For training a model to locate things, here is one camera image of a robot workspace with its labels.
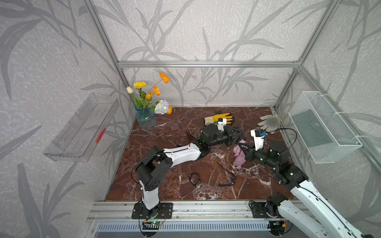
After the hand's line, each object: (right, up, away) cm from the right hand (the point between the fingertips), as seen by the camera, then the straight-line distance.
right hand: (239, 143), depth 73 cm
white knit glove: (+34, +9, +37) cm, 51 cm away
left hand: (+3, +5, -1) cm, 6 cm away
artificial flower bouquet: (-53, +23, +15) cm, 60 cm away
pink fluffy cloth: (+2, -8, +4) cm, 9 cm away
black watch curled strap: (-22, -22, +12) cm, 34 cm away
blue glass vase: (-56, +12, +26) cm, 63 cm away
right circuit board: (+18, -40, -2) cm, 44 cm away
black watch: (0, -20, +12) cm, 24 cm away
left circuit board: (-42, -40, -1) cm, 58 cm away
